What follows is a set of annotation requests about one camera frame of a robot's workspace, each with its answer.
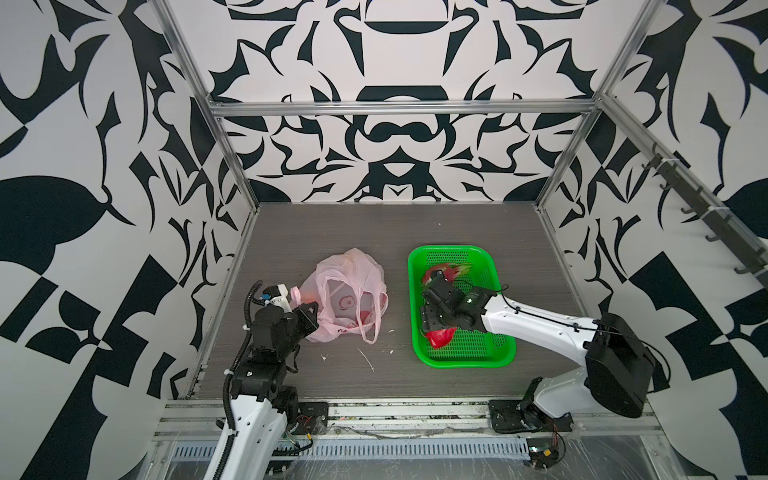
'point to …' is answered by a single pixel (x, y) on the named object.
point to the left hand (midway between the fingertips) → (318, 299)
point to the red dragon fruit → (449, 270)
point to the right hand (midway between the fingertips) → (434, 314)
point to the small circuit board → (543, 452)
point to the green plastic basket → (469, 349)
